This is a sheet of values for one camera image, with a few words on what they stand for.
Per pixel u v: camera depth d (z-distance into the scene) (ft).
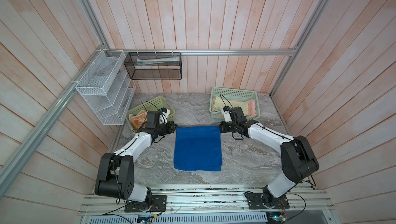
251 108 3.47
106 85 2.25
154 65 3.43
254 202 2.40
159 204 2.40
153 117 2.29
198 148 3.05
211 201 2.49
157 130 2.29
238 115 2.36
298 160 1.51
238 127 2.28
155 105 3.65
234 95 3.88
